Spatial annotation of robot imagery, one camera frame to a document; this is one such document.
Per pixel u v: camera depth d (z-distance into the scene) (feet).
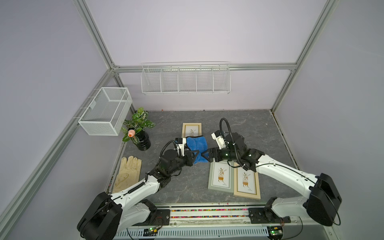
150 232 2.34
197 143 2.69
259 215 2.42
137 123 2.71
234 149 1.93
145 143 3.09
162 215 2.47
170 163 2.03
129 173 2.89
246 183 2.74
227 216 2.47
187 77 3.26
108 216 1.32
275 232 2.36
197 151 2.54
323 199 1.30
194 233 5.17
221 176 2.84
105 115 2.76
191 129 3.56
